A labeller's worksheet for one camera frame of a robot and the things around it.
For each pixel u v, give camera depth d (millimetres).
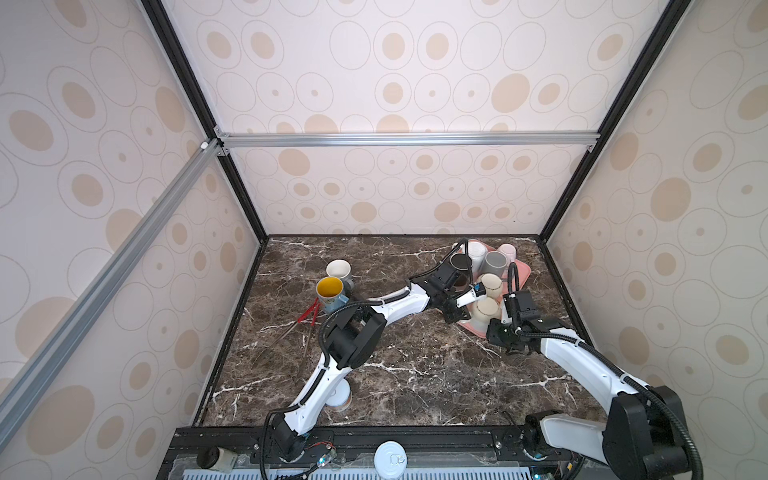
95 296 528
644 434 402
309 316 970
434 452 731
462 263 1005
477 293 832
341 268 1005
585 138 901
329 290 969
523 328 628
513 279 775
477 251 1050
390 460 673
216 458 644
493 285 925
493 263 967
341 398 766
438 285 788
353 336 581
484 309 883
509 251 1027
